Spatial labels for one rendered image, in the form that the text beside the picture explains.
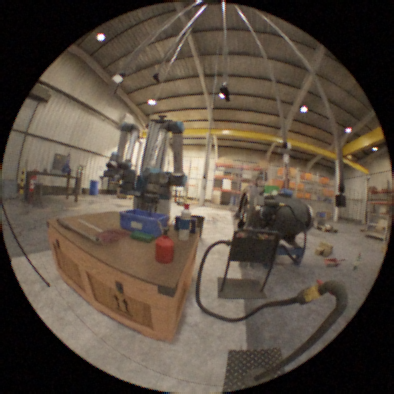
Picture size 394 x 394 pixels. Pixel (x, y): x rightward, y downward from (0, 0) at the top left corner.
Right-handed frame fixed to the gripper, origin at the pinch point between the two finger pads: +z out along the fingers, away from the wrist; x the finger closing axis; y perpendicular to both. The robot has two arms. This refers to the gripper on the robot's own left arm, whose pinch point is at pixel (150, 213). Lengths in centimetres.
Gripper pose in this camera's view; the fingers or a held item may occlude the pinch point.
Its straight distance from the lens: 99.6
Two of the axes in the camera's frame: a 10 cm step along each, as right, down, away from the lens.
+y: 9.8, 1.2, -1.2
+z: -1.2, 9.9, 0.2
